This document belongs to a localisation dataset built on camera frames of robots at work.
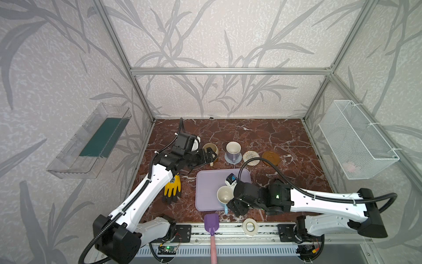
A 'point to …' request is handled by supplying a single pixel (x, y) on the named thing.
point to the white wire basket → (360, 150)
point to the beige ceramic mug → (214, 148)
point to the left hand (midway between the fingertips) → (213, 154)
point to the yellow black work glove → (172, 190)
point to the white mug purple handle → (233, 149)
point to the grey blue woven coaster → (231, 161)
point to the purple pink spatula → (211, 225)
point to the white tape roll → (252, 233)
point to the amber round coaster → (272, 157)
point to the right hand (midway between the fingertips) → (232, 195)
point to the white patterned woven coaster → (250, 154)
